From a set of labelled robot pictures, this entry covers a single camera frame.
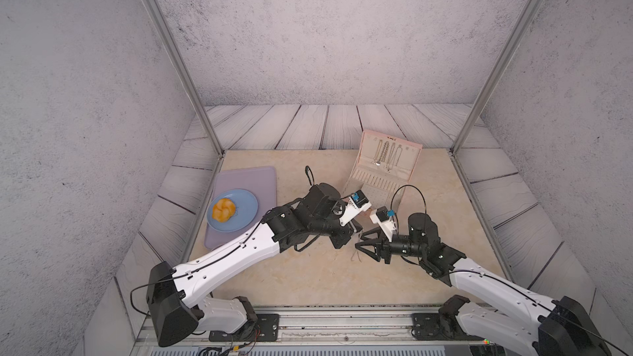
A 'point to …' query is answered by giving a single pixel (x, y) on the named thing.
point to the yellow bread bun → (223, 210)
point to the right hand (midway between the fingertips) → (361, 243)
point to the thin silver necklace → (398, 153)
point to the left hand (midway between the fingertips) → (363, 229)
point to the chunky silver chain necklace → (384, 153)
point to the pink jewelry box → (382, 169)
